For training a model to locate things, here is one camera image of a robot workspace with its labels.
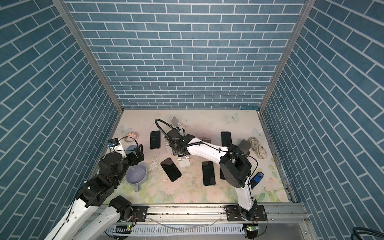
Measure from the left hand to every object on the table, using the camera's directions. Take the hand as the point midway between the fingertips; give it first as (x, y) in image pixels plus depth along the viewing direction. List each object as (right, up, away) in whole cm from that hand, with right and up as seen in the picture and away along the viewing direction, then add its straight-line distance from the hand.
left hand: (136, 147), depth 72 cm
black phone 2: (+14, -16, +16) cm, 27 cm away
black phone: (0, 0, +30) cm, 30 cm away
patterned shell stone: (+69, -4, +23) cm, 73 cm away
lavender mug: (-6, -18, +14) cm, 24 cm away
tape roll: (-16, +3, +33) cm, 37 cm away
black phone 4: (+50, +1, +32) cm, 60 cm away
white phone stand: (+14, +11, +30) cm, 35 cm away
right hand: (+18, -2, +17) cm, 25 cm away
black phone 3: (+36, -18, +15) cm, 43 cm away
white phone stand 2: (+21, -12, +18) cm, 31 cm away
